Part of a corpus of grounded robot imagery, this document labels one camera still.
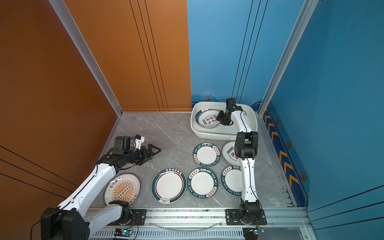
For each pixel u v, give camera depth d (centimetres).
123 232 71
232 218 72
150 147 72
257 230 70
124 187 83
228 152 97
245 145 66
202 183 84
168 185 85
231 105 89
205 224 72
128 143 67
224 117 94
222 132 103
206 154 95
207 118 112
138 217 73
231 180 85
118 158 59
